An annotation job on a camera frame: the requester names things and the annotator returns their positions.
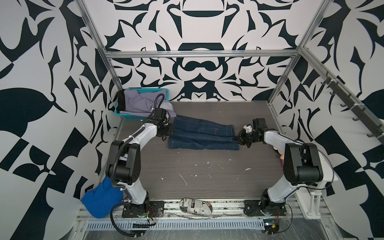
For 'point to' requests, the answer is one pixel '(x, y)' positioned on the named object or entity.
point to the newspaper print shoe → (196, 206)
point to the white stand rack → (309, 202)
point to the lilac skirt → (144, 103)
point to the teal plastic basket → (133, 116)
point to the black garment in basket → (121, 105)
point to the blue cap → (100, 201)
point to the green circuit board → (270, 227)
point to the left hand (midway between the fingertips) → (170, 127)
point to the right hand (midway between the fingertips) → (234, 137)
